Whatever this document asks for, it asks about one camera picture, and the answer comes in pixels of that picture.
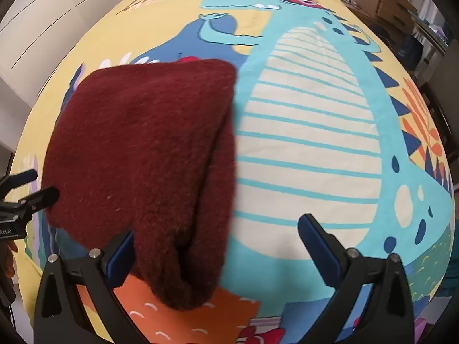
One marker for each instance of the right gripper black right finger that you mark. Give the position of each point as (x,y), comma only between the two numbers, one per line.
(387,316)

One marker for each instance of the left hand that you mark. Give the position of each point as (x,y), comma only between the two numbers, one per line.
(10,249)

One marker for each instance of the dark red knit sweater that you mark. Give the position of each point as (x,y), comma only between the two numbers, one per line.
(150,148)

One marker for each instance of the yellow dinosaur bed cover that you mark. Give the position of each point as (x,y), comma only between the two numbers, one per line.
(326,121)

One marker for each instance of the black backpack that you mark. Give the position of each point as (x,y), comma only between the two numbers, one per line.
(387,35)

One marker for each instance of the white wardrobe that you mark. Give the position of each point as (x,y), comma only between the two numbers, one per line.
(36,35)

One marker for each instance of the dark blue bag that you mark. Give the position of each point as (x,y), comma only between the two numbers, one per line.
(410,53)

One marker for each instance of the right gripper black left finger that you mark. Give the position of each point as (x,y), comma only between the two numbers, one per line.
(60,315)

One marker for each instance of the wooden drawer nightstand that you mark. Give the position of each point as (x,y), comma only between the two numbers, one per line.
(396,12)

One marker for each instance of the grey desk chair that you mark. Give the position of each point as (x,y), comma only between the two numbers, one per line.
(441,90)

